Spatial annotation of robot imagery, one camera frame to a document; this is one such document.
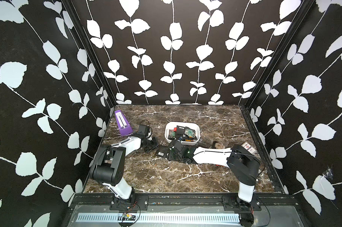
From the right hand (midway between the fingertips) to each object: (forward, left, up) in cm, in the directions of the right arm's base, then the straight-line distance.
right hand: (166, 153), depth 88 cm
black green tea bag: (+16, -3, -2) cm, 16 cm away
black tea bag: (+19, -9, -3) cm, 21 cm away
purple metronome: (+19, +30, +2) cm, 36 cm away
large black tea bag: (+3, +3, -4) cm, 6 cm away
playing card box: (+8, -55, -4) cm, 56 cm away
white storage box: (+16, -13, 0) cm, 20 cm away
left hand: (+7, +4, -1) cm, 9 cm away
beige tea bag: (+8, -36, -4) cm, 37 cm away
